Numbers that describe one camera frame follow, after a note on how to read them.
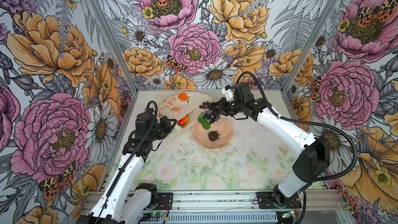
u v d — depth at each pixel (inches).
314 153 16.8
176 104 37.1
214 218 34.8
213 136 36.2
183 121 39.1
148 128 21.0
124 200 17.6
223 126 38.4
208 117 29.3
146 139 22.7
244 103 24.3
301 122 19.3
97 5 31.2
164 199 29.4
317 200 29.8
